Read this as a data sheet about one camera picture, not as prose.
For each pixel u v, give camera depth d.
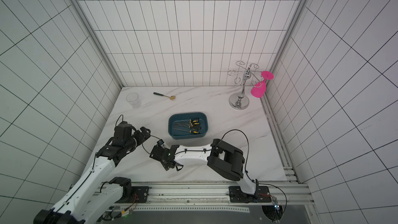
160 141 0.76
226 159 0.50
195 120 0.98
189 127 0.95
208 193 0.75
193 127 0.95
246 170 0.52
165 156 0.64
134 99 1.06
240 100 1.09
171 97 1.14
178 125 0.97
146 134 0.80
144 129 0.76
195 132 0.93
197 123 0.98
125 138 0.62
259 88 1.01
